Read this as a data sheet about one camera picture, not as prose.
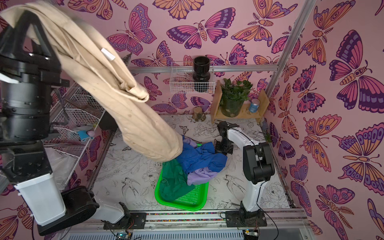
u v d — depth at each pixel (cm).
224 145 80
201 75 82
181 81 103
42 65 38
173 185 79
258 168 51
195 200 80
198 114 115
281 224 73
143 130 49
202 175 76
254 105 107
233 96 95
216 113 106
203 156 80
